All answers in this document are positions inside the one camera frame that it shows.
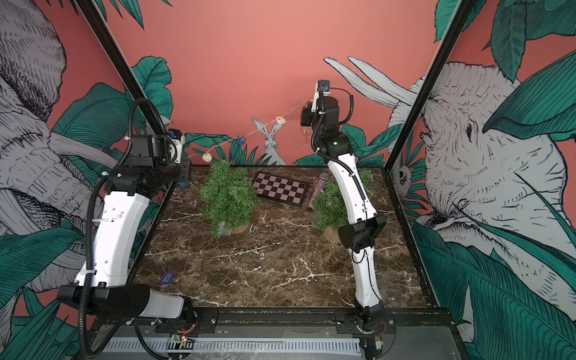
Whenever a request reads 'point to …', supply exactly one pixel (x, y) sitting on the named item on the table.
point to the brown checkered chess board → (279, 188)
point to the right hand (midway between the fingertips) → (308, 97)
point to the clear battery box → (224, 230)
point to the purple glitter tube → (319, 186)
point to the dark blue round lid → (167, 278)
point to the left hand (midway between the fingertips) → (184, 160)
